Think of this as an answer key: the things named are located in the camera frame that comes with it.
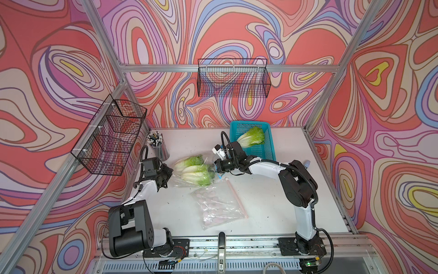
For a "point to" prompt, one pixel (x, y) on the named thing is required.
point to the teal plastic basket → (264, 151)
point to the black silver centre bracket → (222, 260)
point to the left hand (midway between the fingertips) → (173, 169)
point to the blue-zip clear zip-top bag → (178, 181)
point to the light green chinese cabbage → (255, 136)
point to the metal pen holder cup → (155, 140)
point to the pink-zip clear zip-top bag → (217, 205)
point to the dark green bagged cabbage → (202, 174)
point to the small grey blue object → (307, 163)
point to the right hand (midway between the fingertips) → (210, 173)
